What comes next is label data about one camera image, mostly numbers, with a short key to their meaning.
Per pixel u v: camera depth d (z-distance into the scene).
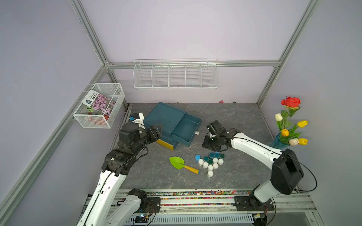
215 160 0.87
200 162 0.86
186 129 0.89
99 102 0.74
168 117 0.84
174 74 1.02
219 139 0.64
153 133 0.57
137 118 0.59
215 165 0.84
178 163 0.89
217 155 0.89
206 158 0.87
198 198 0.77
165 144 0.89
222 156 0.89
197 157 0.89
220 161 0.87
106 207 0.39
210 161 0.87
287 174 0.43
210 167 0.85
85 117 0.74
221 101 1.24
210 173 0.83
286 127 0.77
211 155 0.89
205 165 0.85
